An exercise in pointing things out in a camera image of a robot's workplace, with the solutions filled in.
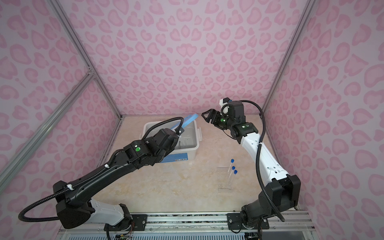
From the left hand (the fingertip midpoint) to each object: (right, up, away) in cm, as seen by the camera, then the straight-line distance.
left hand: (165, 135), depth 71 cm
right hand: (+20, +10, +4) cm, 23 cm away
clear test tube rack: (+31, -27, +16) cm, 44 cm away
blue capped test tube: (+33, -17, +4) cm, 38 cm away
